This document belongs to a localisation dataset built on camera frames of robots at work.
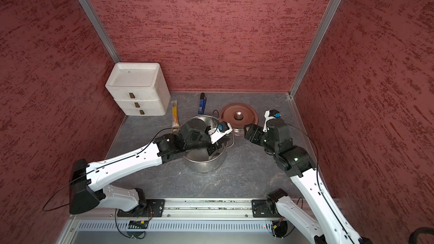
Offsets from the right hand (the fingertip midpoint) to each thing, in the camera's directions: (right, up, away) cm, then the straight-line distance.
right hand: (249, 133), depth 70 cm
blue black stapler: (-26, +13, +43) cm, 51 cm away
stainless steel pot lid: (-1, +5, +36) cm, 36 cm away
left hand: (-10, -3, -1) cm, 11 cm away
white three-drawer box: (-57, +21, +19) cm, 64 cm away
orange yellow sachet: (-41, +1, +33) cm, 52 cm away
